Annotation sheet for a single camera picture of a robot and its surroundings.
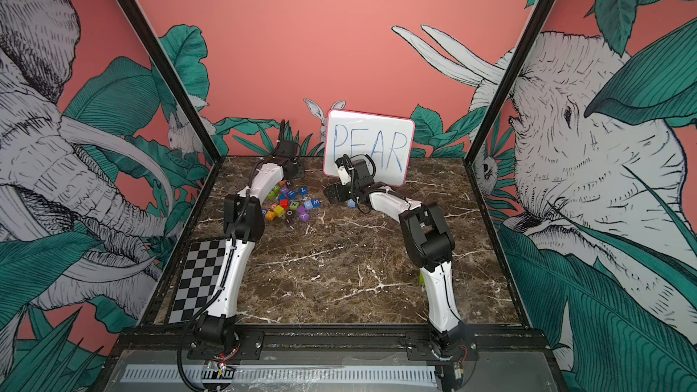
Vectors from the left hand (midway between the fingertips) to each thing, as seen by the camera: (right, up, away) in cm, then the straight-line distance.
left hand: (300, 166), depth 114 cm
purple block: (+3, -18, -11) cm, 21 cm away
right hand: (+15, -8, -16) cm, 23 cm away
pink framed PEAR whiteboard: (+37, +9, -10) cm, 39 cm away
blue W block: (+8, -15, -10) cm, 20 cm away
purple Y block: (+4, -20, -14) cm, 25 cm away
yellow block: (-5, -18, -14) cm, 23 cm away
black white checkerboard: (-26, -38, -31) cm, 55 cm away
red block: (-3, -15, -13) cm, 20 cm away
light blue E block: (+22, -15, -11) cm, 29 cm away
